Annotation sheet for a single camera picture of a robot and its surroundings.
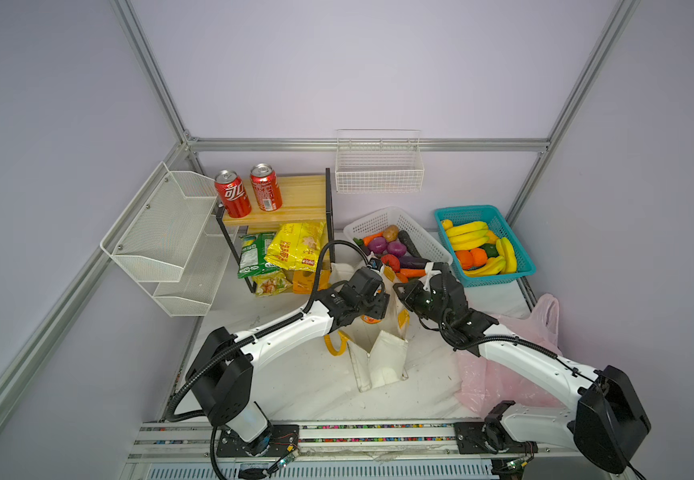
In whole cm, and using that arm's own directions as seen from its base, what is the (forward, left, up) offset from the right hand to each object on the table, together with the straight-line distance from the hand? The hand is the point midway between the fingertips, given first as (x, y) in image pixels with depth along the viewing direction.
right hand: (390, 285), depth 79 cm
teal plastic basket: (+39, -45, -14) cm, 61 cm away
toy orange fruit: (+23, -34, -16) cm, 45 cm away
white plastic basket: (+28, -15, -14) cm, 35 cm away
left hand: (-1, +4, -5) cm, 6 cm away
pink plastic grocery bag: (-21, -24, -15) cm, 35 cm away
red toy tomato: (+20, -2, -14) cm, 24 cm away
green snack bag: (+13, +40, +1) cm, 42 cm away
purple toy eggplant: (+21, -10, -16) cm, 28 cm away
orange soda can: (-7, +5, -7) cm, 11 cm away
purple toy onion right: (+27, -5, -15) cm, 31 cm away
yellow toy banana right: (+24, -43, -13) cm, 51 cm away
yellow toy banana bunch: (+31, -31, -12) cm, 46 cm away
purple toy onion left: (+29, +2, -15) cm, 33 cm away
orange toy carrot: (+16, -10, -15) cm, 24 cm away
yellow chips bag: (+12, +27, +2) cm, 29 cm away
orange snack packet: (+11, +27, -14) cm, 33 cm away
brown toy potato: (+34, -3, -14) cm, 37 cm away
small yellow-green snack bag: (+11, +38, -15) cm, 42 cm away
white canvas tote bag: (-15, +3, -6) cm, 16 cm away
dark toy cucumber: (+33, -9, -15) cm, 37 cm away
